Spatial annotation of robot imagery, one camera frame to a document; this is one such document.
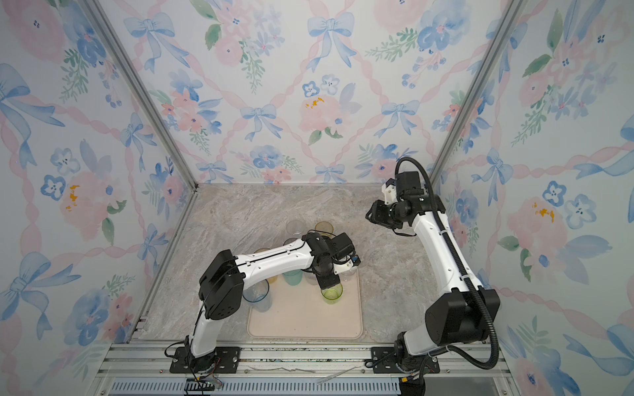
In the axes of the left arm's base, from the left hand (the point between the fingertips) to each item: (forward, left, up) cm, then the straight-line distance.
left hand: (332, 278), depth 84 cm
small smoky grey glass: (+15, +16, +1) cm, 22 cm away
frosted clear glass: (-1, +7, +2) cm, 7 cm away
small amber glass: (+22, +3, 0) cm, 22 cm away
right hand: (+15, -13, +16) cm, 26 cm away
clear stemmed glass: (+23, +15, -2) cm, 27 cm away
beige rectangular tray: (-9, +11, -7) cm, 16 cm away
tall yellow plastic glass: (-12, +15, +27) cm, 33 cm away
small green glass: (-3, 0, -6) cm, 7 cm away
